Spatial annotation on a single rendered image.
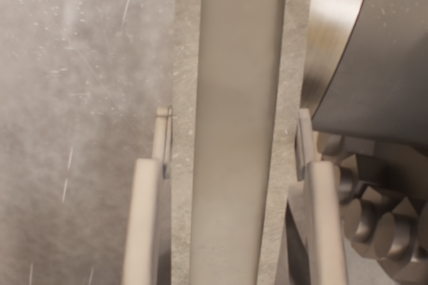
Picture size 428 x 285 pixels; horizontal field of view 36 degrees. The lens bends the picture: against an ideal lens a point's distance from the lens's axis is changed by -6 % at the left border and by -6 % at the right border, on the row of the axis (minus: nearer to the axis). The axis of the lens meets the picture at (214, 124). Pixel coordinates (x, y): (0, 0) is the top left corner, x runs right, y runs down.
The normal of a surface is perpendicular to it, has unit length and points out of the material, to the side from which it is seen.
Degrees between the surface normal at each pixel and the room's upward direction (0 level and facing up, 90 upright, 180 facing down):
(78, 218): 44
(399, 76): 56
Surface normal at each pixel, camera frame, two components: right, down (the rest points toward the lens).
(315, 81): -0.01, 0.67
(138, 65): 0.04, 0.47
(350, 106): -0.04, 0.89
